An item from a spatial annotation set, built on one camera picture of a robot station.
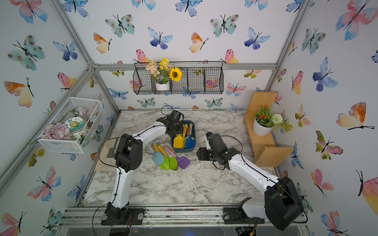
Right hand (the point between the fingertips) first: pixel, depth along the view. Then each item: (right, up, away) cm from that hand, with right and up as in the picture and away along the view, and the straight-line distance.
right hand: (201, 152), depth 83 cm
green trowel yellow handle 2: (-22, -10, +8) cm, 26 cm away
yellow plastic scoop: (-14, +4, +15) cm, 21 cm away
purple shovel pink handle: (-11, -8, +10) cm, 17 cm away
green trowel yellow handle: (-18, -8, +9) cm, 21 cm away
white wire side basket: (-59, +23, -4) cm, 64 cm away
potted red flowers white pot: (+38, +17, +3) cm, 41 cm away
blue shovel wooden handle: (-7, +3, +17) cm, 18 cm away
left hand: (-13, +13, +18) cm, 26 cm away
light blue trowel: (-27, -5, +9) cm, 29 cm away
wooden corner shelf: (+33, +1, -7) cm, 33 cm away
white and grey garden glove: (-59, -8, +10) cm, 60 cm away
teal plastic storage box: (-11, -1, +13) cm, 17 cm away
